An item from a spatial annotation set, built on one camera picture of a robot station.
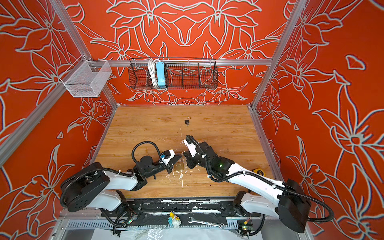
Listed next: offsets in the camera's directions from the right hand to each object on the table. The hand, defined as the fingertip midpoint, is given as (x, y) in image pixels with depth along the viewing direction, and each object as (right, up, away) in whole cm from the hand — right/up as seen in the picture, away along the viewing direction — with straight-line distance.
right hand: (182, 152), depth 76 cm
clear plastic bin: (-62, +43, +16) cm, 77 cm away
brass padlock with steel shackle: (-3, -11, +11) cm, 16 cm away
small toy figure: (-3, -30, -9) cm, 31 cm away
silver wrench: (+19, -33, -7) cm, 39 cm away
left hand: (-1, -2, +1) cm, 2 cm away
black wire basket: (-8, +49, +23) cm, 54 cm away
